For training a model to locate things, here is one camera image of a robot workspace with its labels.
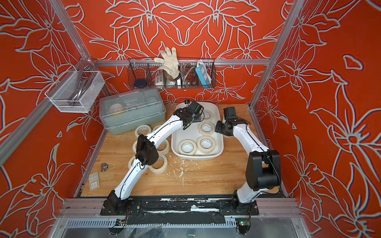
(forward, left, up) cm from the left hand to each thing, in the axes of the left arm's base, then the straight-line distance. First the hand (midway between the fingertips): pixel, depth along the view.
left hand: (194, 115), depth 96 cm
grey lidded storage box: (-2, +41, +5) cm, 41 cm away
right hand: (-9, -14, 0) cm, 17 cm away
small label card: (-42, +54, -12) cm, 70 cm away
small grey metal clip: (-34, +51, -11) cm, 63 cm away
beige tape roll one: (-5, +27, -9) cm, 29 cm away
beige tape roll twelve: (-23, +4, -10) cm, 25 cm away
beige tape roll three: (-31, +36, -10) cm, 48 cm away
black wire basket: (+21, +33, +21) cm, 44 cm away
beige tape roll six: (-15, -9, -12) cm, 21 cm away
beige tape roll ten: (-1, -9, -11) cm, 15 cm away
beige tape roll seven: (-5, +35, -12) cm, 38 cm away
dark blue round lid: (+13, +36, +15) cm, 42 cm away
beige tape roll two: (-21, +37, -10) cm, 44 cm away
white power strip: (+14, +24, +17) cm, 33 cm away
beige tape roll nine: (-34, +17, -11) cm, 39 cm away
